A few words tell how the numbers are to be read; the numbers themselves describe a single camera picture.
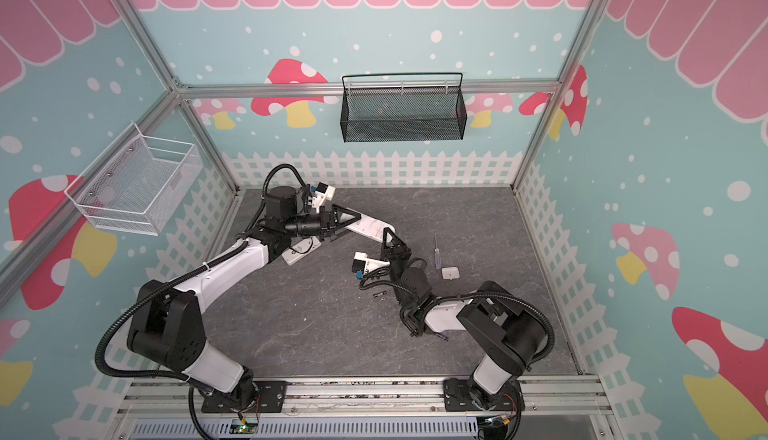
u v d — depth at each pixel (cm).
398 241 77
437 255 100
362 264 73
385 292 92
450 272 96
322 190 77
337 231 77
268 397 75
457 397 74
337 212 71
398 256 73
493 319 51
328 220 71
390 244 77
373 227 78
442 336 83
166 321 50
